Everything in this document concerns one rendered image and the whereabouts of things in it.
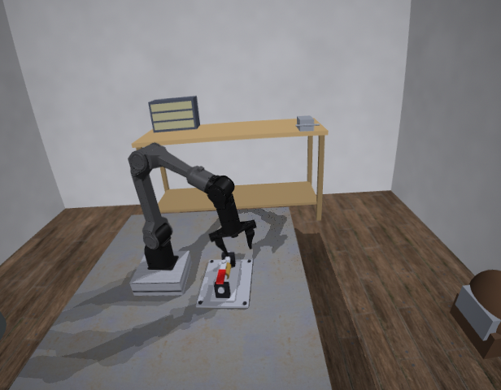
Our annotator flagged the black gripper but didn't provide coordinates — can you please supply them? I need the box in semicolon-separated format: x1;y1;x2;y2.
209;216;256;257

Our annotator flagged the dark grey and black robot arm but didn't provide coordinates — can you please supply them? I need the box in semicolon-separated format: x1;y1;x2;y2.
128;143;238;271

